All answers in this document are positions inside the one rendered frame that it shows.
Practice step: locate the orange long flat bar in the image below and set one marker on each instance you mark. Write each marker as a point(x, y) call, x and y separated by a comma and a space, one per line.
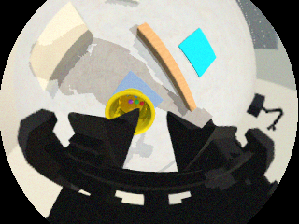
point(155, 44)

